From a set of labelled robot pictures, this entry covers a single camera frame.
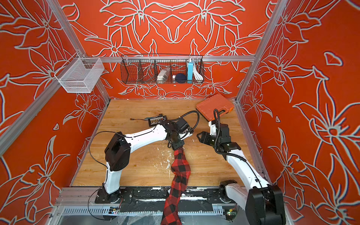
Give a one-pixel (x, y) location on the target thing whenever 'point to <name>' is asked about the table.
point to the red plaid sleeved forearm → (181, 171)
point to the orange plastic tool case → (206, 108)
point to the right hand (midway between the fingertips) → (198, 135)
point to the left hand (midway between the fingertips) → (180, 141)
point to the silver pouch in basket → (163, 75)
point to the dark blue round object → (181, 78)
